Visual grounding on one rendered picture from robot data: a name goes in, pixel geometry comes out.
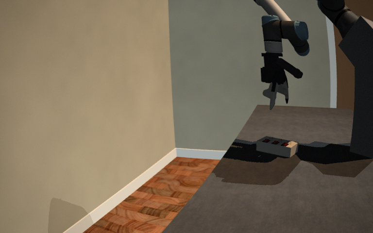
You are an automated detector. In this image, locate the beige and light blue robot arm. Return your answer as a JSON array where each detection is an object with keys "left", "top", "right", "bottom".
[{"left": 254, "top": 0, "right": 360, "bottom": 79}]

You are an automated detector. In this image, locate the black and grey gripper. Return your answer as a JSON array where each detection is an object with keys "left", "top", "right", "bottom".
[{"left": 261, "top": 52, "right": 288, "bottom": 110}]

